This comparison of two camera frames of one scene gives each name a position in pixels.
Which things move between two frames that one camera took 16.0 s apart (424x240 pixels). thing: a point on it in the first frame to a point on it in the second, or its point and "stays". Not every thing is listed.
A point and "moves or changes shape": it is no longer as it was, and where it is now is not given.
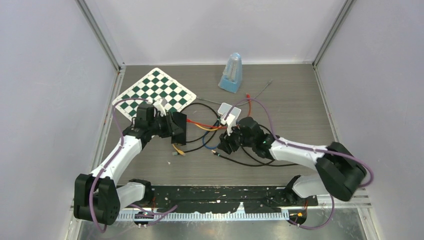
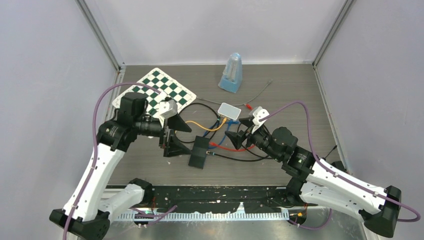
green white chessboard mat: x=155 y=85 stays
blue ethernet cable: x=203 y=137 moves or changes shape
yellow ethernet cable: x=180 y=152 moves or changes shape
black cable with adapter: x=253 y=164 to x=257 y=160
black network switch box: x=180 y=119 moves or changes shape
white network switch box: x=225 y=108 stays
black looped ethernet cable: x=206 y=133 stays
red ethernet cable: x=204 y=124 moves or changes shape
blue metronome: x=232 y=75 stays
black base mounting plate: x=220 y=197 stays
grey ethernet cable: x=241 y=104 stays
